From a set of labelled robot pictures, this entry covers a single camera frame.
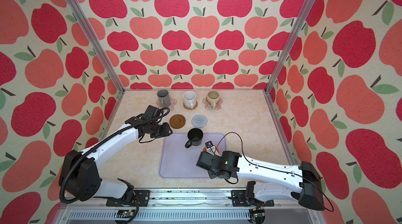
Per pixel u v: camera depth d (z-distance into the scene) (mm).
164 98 1033
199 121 1037
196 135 900
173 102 1142
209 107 1090
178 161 873
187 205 735
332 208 399
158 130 722
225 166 496
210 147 667
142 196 749
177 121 1031
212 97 1084
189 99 1051
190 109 1088
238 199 733
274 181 436
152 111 677
